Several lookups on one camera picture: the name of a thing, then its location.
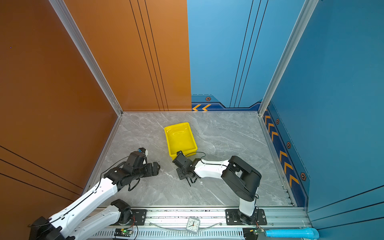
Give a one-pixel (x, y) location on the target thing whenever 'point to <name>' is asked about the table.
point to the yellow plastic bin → (180, 138)
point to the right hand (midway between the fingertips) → (180, 172)
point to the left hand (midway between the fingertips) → (154, 166)
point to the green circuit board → (123, 232)
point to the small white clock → (193, 225)
